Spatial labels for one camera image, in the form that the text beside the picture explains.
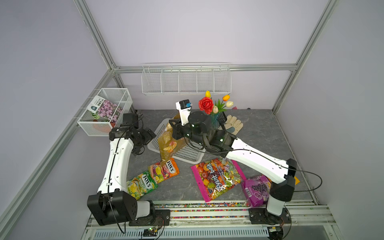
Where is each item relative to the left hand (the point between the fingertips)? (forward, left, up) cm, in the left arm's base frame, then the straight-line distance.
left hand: (148, 141), depth 77 cm
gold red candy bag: (-8, -11, +9) cm, 16 cm away
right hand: (-2, -13, +19) cm, 23 cm away
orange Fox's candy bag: (-10, -2, -20) cm, 22 cm away
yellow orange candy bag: (-21, -78, -15) cm, 82 cm away
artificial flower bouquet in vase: (+13, -36, +8) cm, 39 cm away
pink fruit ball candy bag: (-14, -35, -18) cm, 42 cm away
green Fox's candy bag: (-15, +7, -20) cm, 26 cm away
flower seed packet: (+12, +20, +13) cm, 27 cm away
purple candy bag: (-23, -55, -17) cm, 62 cm away
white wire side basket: (+7, +29, +8) cm, 30 cm away
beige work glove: (+23, -54, -20) cm, 61 cm away
